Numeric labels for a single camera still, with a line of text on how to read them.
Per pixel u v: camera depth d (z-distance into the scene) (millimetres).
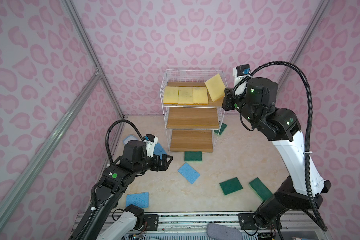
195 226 730
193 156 955
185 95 703
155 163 584
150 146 607
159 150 982
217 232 680
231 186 839
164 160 590
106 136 471
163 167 588
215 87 612
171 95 707
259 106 391
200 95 695
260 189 824
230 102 496
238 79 465
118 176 440
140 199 798
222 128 1099
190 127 808
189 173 889
